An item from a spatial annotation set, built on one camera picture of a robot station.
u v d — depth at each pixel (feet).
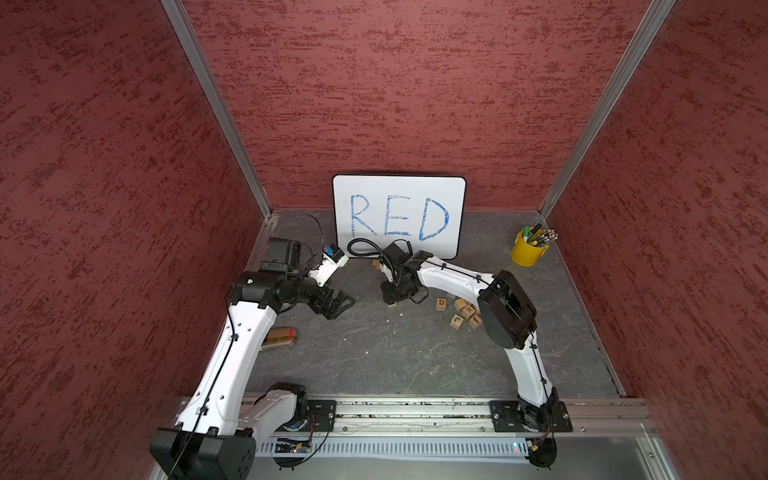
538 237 3.09
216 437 1.19
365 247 2.52
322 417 2.42
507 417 2.43
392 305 2.92
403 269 2.28
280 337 2.76
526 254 3.32
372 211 3.03
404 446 2.55
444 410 2.49
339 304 2.06
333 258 2.04
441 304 3.02
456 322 2.88
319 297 2.05
